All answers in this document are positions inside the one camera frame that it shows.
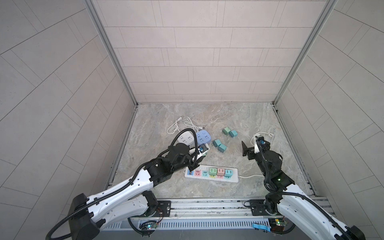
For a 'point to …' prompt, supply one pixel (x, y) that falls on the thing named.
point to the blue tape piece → (261, 227)
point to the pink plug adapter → (220, 172)
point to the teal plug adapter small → (228, 173)
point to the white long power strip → (201, 173)
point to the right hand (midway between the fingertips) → (248, 140)
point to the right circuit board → (278, 224)
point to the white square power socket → (186, 137)
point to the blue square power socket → (203, 136)
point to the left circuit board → (150, 226)
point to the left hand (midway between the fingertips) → (206, 153)
